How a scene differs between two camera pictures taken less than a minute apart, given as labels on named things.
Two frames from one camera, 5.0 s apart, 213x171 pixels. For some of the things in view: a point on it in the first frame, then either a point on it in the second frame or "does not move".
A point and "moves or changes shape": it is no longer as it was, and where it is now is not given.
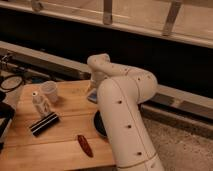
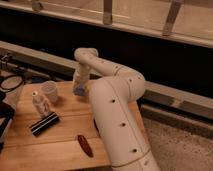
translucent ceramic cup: [50, 87] does not move
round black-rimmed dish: [11, 82] does not move
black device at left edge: [6, 114] does not move
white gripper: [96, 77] -> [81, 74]
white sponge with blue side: [93, 97] moves or changes shape
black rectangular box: [44, 123] does not move
